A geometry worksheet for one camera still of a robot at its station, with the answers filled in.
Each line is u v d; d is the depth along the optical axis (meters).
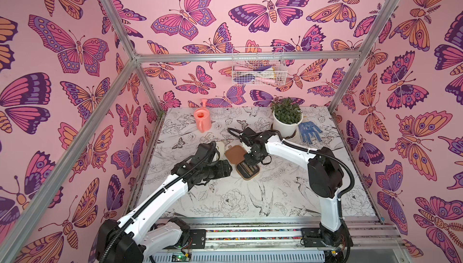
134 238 0.39
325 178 0.51
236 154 1.00
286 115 0.95
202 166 0.58
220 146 1.00
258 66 0.95
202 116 1.03
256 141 0.68
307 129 1.09
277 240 0.74
